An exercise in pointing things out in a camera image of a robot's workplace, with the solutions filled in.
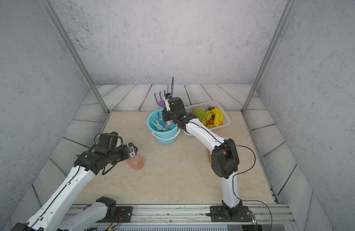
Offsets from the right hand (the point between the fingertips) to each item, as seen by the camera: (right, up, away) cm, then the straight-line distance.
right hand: (164, 110), depth 86 cm
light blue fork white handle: (-7, -8, +12) cm, 16 cm away
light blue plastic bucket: (+1, -17, +4) cm, 17 cm away
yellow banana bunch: (+36, -3, +15) cm, 39 cm away
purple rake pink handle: (0, +4, -1) cm, 4 cm away
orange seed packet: (+28, -27, +7) cm, 40 cm away
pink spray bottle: (-16, -31, -3) cm, 34 cm away
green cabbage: (+23, 0, +15) cm, 27 cm away
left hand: (-15, -22, -10) cm, 29 cm away
